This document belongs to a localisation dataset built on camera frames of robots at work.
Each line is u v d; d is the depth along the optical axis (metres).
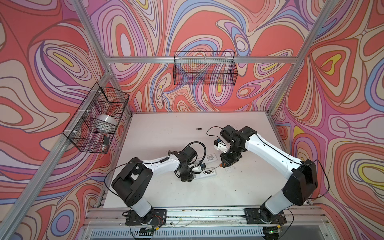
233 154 0.66
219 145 0.73
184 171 0.75
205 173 0.86
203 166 0.78
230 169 0.89
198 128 1.09
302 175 0.43
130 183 0.45
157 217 0.73
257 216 0.72
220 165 0.78
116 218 0.75
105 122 0.70
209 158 0.93
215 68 0.96
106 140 0.74
